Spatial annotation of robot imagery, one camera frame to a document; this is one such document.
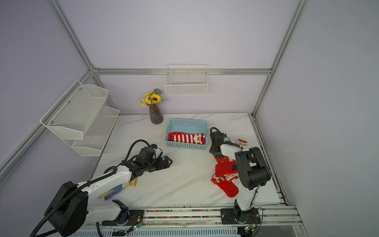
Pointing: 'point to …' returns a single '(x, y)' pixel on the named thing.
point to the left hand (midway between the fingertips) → (166, 164)
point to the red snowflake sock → (224, 167)
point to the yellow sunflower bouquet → (152, 98)
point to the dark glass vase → (156, 116)
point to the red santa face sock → (242, 142)
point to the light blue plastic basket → (188, 126)
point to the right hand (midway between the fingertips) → (217, 152)
